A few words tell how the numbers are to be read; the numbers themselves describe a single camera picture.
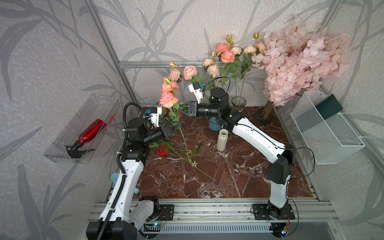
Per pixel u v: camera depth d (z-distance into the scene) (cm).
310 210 75
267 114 109
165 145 93
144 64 94
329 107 72
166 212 73
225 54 77
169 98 59
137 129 52
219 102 55
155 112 63
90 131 63
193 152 94
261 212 74
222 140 86
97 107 79
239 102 99
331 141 58
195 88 61
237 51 83
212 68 83
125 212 40
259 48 84
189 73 72
